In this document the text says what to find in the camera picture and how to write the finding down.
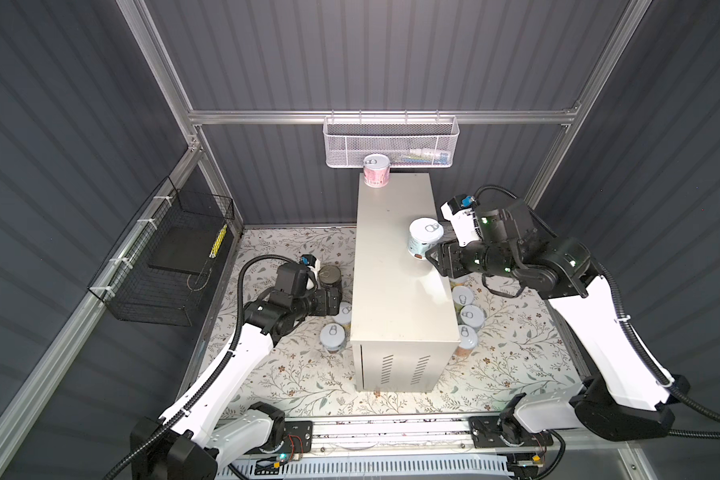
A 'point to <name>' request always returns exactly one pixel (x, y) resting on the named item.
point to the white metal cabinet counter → (404, 333)
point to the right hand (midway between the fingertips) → (437, 254)
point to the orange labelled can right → (468, 340)
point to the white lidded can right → (473, 316)
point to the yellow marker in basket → (218, 241)
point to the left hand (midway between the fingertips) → (326, 294)
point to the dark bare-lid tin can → (329, 276)
